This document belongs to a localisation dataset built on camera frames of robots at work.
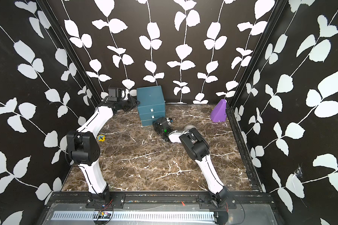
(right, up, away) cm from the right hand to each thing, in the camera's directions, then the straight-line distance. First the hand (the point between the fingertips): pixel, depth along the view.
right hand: (150, 119), depth 102 cm
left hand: (-4, +13, -11) cm, 17 cm away
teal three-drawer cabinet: (+3, +9, -10) cm, 14 cm away
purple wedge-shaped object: (+52, +5, +1) cm, 52 cm away
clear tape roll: (+29, -6, +2) cm, 29 cm away
